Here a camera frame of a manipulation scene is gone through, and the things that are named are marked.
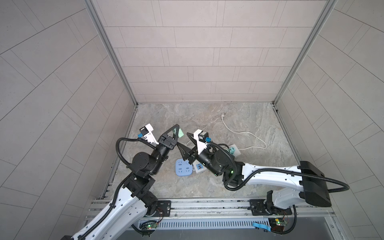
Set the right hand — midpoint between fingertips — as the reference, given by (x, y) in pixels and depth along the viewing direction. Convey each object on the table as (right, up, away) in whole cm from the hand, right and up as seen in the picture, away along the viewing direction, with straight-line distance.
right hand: (181, 139), depth 61 cm
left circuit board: (-14, -38, +4) cm, 41 cm away
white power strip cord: (+24, +9, +47) cm, 53 cm away
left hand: (0, +5, -1) cm, 5 cm away
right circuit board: (+43, -40, +7) cm, 60 cm away
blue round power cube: (-2, -19, +20) cm, 28 cm away
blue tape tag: (+35, -39, +5) cm, 53 cm away
